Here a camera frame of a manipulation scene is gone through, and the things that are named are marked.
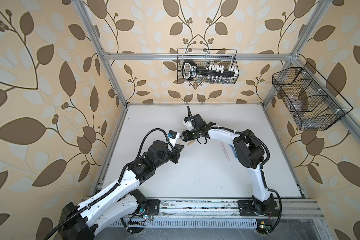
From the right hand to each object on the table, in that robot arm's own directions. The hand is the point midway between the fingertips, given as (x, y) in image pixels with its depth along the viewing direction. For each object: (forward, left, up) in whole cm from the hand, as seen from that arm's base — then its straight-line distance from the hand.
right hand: (184, 137), depth 97 cm
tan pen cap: (-2, -5, -3) cm, 6 cm away
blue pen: (-24, -21, +25) cm, 41 cm away
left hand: (-15, 0, +17) cm, 23 cm away
